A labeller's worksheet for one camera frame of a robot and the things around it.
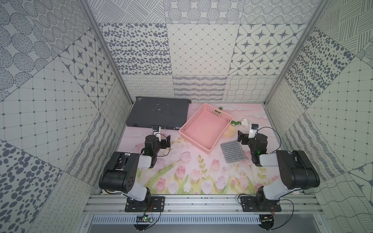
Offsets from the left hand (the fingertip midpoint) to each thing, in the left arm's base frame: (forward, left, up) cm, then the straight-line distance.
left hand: (159, 133), depth 94 cm
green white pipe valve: (+13, -60, -4) cm, 61 cm away
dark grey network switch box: (+21, -4, -4) cm, 21 cm away
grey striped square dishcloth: (-10, -48, -5) cm, 49 cm away
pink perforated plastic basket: (+9, -31, -6) cm, 33 cm away
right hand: (+2, -57, -1) cm, 57 cm away
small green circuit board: (-45, +1, -8) cm, 46 cm away
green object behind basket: (+29, -45, -6) cm, 54 cm away
